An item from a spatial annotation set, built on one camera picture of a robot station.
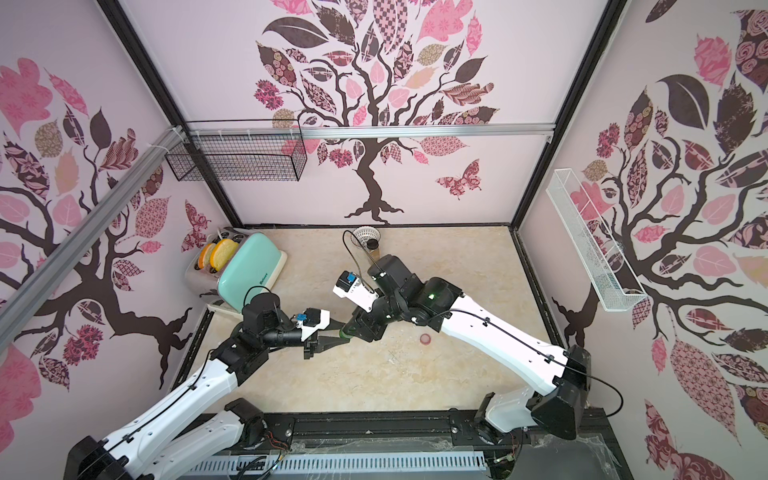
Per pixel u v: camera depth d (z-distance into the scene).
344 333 0.64
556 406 0.38
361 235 1.14
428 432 0.76
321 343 0.62
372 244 1.04
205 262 0.85
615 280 0.65
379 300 0.61
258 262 0.89
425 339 0.90
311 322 0.58
